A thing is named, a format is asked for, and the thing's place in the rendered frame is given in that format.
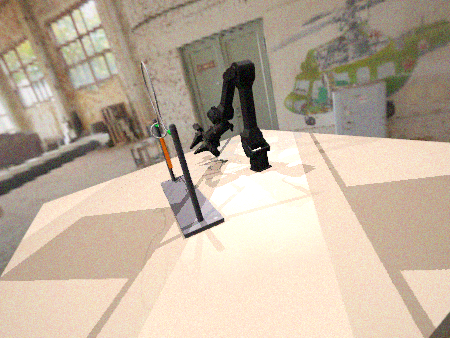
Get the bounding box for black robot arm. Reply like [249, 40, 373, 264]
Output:
[207, 59, 272, 172]

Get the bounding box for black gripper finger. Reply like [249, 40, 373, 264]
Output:
[193, 143, 210, 155]
[190, 132, 203, 149]

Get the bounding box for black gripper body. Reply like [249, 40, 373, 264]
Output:
[192, 123, 221, 158]

